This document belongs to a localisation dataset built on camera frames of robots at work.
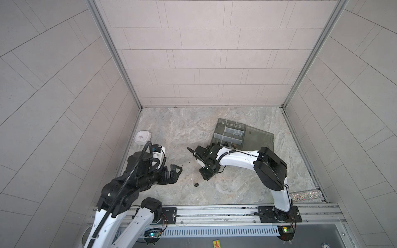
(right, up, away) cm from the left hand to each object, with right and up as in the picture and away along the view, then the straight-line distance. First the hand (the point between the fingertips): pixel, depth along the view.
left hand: (178, 169), depth 63 cm
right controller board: (+47, -30, +4) cm, 56 cm away
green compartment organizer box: (+32, +10, +38) cm, 51 cm away
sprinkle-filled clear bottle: (+58, -16, +10) cm, 61 cm away
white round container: (-28, +10, +31) cm, 43 cm away
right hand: (+11, -12, +21) cm, 26 cm away
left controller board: (-11, -28, +1) cm, 31 cm away
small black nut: (+7, -14, +17) cm, 23 cm away
